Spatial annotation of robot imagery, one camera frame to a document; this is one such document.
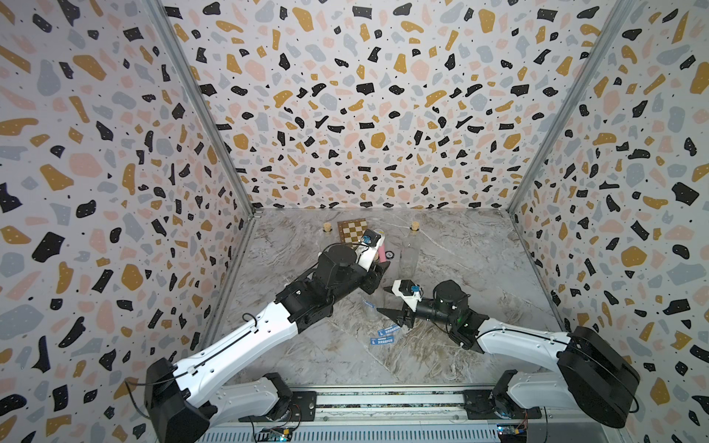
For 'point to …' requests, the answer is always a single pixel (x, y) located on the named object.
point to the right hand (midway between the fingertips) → (385, 298)
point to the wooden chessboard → (351, 231)
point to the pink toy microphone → (382, 256)
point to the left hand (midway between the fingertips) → (384, 257)
